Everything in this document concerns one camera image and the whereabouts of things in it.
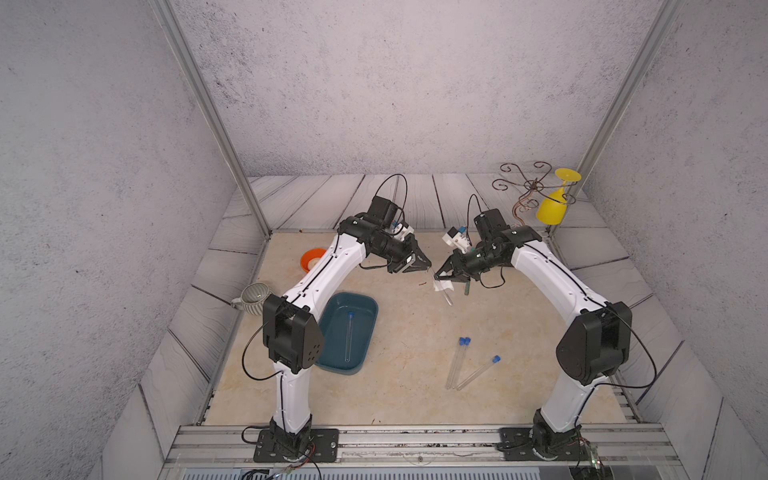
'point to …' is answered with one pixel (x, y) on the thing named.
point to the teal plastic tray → (347, 321)
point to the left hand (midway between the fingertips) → (435, 264)
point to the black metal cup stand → (527, 199)
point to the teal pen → (466, 291)
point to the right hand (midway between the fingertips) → (439, 276)
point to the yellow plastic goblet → (551, 209)
